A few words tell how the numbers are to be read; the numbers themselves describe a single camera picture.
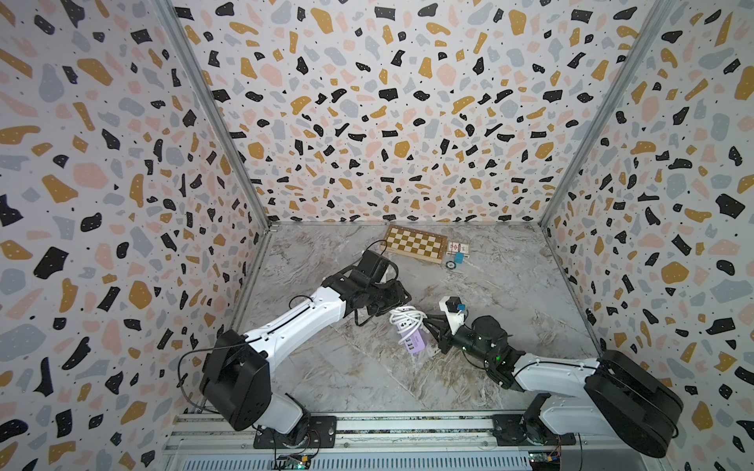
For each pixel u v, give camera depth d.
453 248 1.13
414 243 1.13
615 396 0.44
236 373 0.43
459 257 1.11
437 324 0.76
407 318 0.76
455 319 0.72
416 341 0.76
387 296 0.72
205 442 0.74
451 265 1.09
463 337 0.73
